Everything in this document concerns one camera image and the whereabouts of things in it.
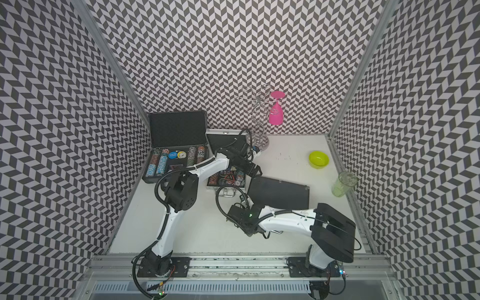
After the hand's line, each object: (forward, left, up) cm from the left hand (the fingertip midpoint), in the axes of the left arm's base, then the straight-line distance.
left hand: (255, 171), depth 97 cm
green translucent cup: (-1, -50, -7) cm, 51 cm away
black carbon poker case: (-13, -10, 0) cm, 16 cm away
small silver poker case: (-4, +13, -2) cm, 14 cm away
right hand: (-24, -2, -1) cm, 24 cm away
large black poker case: (+21, +46, +3) cm, 50 cm away
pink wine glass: (+23, -11, +20) cm, 32 cm away
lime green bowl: (+10, -36, -3) cm, 38 cm away
